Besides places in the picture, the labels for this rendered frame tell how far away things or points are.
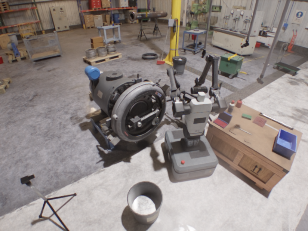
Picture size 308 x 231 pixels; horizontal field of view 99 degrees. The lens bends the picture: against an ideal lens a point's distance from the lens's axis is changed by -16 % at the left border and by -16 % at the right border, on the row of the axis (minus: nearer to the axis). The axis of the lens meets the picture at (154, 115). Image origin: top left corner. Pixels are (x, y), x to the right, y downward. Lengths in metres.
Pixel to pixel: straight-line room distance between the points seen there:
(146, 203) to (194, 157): 0.72
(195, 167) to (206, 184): 0.30
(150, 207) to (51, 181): 1.28
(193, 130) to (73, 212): 1.54
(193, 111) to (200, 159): 0.61
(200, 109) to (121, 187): 1.23
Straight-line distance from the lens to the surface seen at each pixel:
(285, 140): 2.26
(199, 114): 1.56
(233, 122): 2.15
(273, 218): 2.16
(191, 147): 1.89
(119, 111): 1.55
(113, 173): 2.05
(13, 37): 10.19
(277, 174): 2.01
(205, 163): 1.84
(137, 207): 1.68
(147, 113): 1.87
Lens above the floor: 1.70
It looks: 38 degrees down
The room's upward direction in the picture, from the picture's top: straight up
